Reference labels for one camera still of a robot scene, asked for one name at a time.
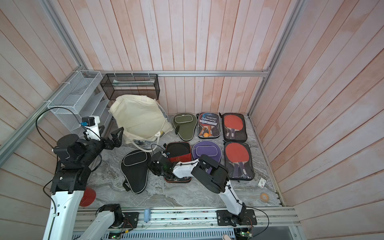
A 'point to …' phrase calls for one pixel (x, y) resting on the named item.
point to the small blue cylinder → (147, 215)
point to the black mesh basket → (115, 85)
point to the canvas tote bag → (142, 119)
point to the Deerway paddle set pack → (208, 125)
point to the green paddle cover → (185, 123)
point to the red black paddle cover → (179, 152)
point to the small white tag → (262, 182)
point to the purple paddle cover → (210, 148)
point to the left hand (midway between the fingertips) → (115, 129)
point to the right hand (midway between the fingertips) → (144, 165)
